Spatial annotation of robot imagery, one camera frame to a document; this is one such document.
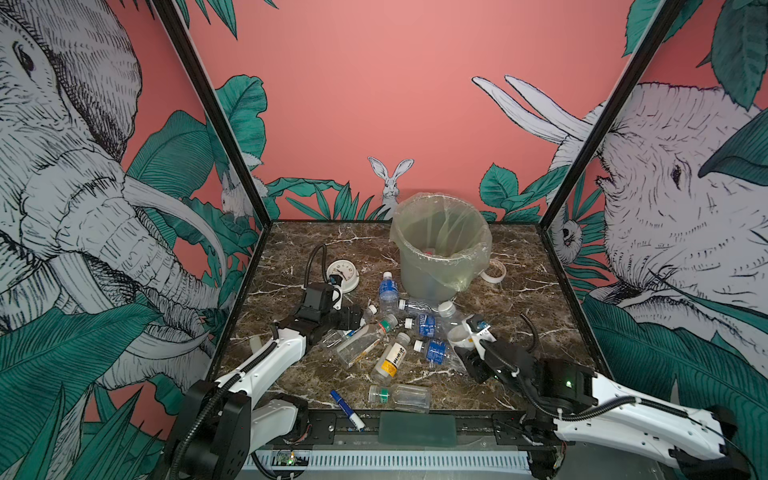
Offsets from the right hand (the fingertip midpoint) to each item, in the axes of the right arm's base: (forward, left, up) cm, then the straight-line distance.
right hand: (460, 343), depth 71 cm
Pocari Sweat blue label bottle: (+11, +6, -12) cm, 18 cm away
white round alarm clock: (+30, +32, -13) cm, 46 cm away
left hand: (+14, +29, -7) cm, 34 cm away
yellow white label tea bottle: (-2, +18, -13) cm, 22 cm away
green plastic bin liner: (+40, -1, -9) cm, 41 cm away
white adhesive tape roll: (+30, -19, -18) cm, 40 cm away
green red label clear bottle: (+6, +26, -16) cm, 31 cm away
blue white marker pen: (-12, +28, -16) cm, 34 cm away
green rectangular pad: (-16, +10, -15) cm, 24 cm away
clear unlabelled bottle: (+17, +8, -13) cm, 23 cm away
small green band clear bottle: (-8, +11, -17) cm, 22 cm away
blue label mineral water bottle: (+2, +4, -12) cm, 13 cm away
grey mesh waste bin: (+40, -1, -9) cm, 41 cm away
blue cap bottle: (+22, +18, -15) cm, 32 cm away
